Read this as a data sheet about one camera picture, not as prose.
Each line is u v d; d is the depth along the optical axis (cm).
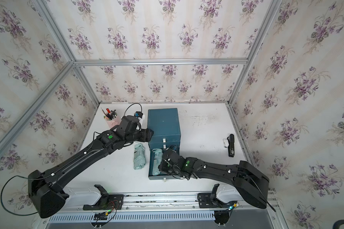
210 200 64
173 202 75
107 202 68
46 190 37
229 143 91
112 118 96
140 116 68
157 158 83
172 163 61
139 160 84
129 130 57
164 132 76
